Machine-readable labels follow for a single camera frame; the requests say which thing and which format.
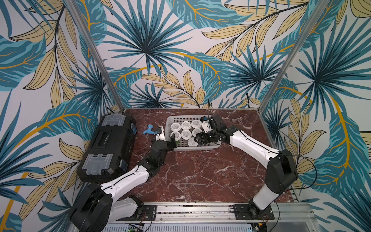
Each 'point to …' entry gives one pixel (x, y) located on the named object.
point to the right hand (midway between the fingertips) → (200, 137)
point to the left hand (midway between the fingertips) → (168, 136)
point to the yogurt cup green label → (185, 125)
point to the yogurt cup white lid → (175, 126)
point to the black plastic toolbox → (109, 149)
